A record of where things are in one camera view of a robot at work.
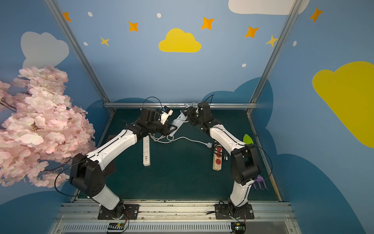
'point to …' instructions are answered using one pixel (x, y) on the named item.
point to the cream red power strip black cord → (217, 156)
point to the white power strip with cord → (177, 124)
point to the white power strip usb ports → (146, 151)
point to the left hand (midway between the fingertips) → (174, 124)
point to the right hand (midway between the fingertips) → (184, 111)
